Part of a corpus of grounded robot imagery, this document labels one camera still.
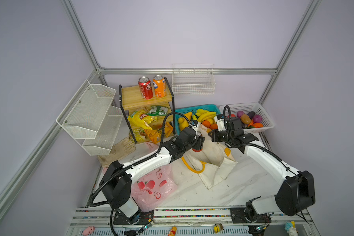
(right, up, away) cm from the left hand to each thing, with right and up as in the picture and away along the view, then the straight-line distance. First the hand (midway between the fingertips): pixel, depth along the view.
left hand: (198, 137), depth 80 cm
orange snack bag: (-27, 0, +19) cm, 33 cm away
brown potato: (+38, +11, +27) cm, 48 cm away
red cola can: (0, +2, -4) cm, 4 cm away
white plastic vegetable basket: (+50, +21, +35) cm, 65 cm away
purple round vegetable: (+47, +12, +28) cm, 56 cm away
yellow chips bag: (-34, +10, +5) cm, 36 cm away
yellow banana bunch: (+7, +15, +30) cm, 35 cm away
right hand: (+5, +2, +2) cm, 7 cm away
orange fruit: (+9, +8, +25) cm, 27 cm away
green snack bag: (-25, +16, +11) cm, 31 cm away
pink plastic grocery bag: (-24, -28, -2) cm, 37 cm away
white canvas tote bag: (+9, -15, +10) cm, 20 cm away
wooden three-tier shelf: (-39, +20, +2) cm, 44 cm away
